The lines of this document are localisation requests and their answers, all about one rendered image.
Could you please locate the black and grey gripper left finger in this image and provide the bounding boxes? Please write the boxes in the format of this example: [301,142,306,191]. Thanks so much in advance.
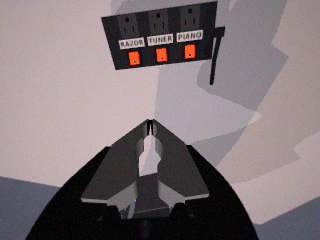
[25,119,151,240]

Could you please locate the black power strip panel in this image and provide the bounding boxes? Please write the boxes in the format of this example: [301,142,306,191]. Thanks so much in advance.
[101,1,226,85]

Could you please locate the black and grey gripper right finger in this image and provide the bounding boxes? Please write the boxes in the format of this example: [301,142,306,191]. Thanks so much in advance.
[151,119,259,240]

